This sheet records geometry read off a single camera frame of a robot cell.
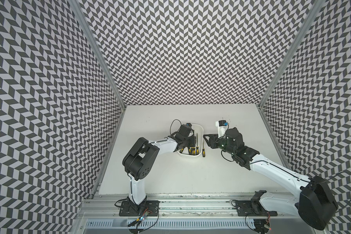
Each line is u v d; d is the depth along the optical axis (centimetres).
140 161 49
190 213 72
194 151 92
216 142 74
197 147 94
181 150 92
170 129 83
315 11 68
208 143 72
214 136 71
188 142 85
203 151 92
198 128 100
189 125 88
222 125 70
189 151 92
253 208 65
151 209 71
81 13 74
